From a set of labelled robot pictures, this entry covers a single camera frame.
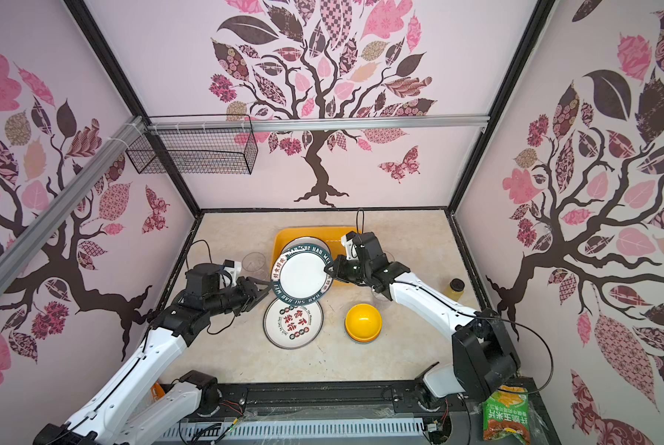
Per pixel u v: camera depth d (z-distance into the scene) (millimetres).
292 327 873
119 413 414
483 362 416
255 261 1019
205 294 584
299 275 809
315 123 937
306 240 1065
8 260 524
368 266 632
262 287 712
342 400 757
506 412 684
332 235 1125
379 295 618
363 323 851
